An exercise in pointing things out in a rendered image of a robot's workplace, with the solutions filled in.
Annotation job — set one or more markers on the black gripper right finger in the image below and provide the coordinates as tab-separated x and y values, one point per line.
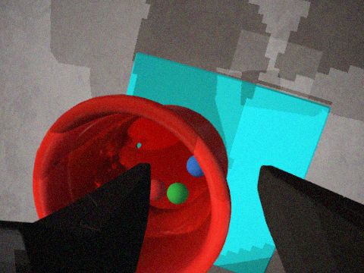
315	230

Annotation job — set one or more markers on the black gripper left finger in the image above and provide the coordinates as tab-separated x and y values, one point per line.
101	232

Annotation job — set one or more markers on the blue ball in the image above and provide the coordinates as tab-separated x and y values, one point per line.
193	167

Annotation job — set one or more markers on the green ball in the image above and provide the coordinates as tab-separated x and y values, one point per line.
177	193

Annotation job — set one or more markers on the red translucent cup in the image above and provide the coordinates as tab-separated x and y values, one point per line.
96	140

